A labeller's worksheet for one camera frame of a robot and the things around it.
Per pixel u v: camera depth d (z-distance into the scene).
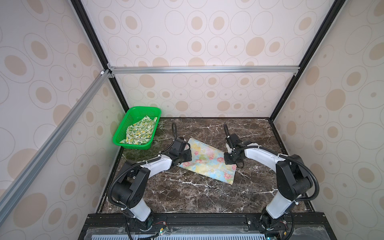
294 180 0.47
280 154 0.52
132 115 1.15
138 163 0.49
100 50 0.81
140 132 1.06
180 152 0.73
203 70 0.90
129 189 0.45
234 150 0.68
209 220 0.75
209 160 0.92
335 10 0.69
